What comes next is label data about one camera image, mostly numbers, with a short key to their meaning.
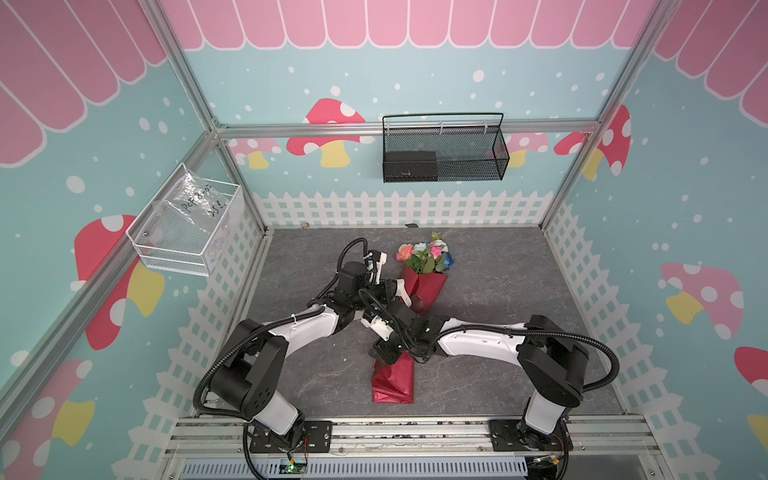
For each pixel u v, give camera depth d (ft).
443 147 3.03
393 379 2.63
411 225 4.09
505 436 2.43
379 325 2.48
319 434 2.45
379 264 2.60
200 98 2.73
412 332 2.16
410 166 3.00
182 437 2.49
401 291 2.80
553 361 1.50
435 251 3.38
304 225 4.06
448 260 3.46
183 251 2.01
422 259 3.50
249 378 1.47
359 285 2.32
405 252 3.56
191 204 2.38
